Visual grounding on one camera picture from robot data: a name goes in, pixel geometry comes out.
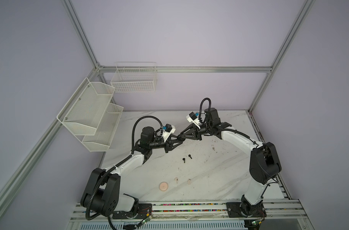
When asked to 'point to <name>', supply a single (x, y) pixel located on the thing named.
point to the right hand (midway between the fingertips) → (180, 137)
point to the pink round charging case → (163, 186)
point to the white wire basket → (134, 77)
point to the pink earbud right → (189, 181)
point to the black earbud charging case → (181, 137)
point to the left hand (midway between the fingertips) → (180, 141)
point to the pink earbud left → (176, 179)
